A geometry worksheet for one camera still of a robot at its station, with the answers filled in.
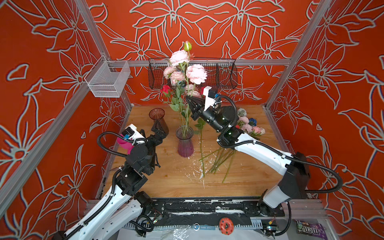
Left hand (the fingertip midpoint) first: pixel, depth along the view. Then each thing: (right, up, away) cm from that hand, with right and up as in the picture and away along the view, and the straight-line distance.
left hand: (151, 124), depth 64 cm
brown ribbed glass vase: (-4, +5, +28) cm, 29 cm away
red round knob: (+34, -48, +5) cm, 59 cm away
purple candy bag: (+75, -48, +2) cm, 89 cm away
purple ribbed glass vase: (+14, -6, +18) cm, 23 cm away
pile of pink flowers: (+55, -2, +34) cm, 65 cm away
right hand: (+15, +12, -4) cm, 19 cm away
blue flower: (+61, 0, +40) cm, 73 cm away
